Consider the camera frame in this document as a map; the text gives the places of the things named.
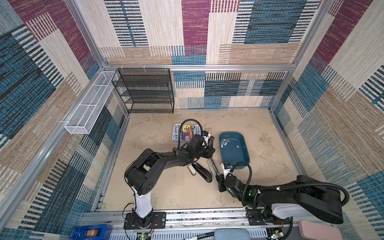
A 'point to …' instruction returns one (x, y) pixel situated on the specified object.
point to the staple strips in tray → (224, 142)
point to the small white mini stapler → (192, 169)
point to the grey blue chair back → (231, 234)
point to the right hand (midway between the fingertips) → (218, 178)
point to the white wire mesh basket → (83, 118)
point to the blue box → (98, 232)
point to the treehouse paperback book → (188, 130)
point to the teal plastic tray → (234, 149)
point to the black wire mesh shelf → (145, 89)
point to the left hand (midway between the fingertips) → (214, 148)
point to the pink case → (311, 230)
